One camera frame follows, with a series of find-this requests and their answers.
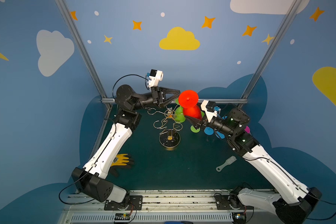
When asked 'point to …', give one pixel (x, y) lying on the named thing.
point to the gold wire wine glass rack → (169, 137)
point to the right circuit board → (239, 217)
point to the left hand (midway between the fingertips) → (178, 92)
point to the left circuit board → (122, 216)
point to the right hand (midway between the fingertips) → (192, 106)
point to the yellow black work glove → (121, 161)
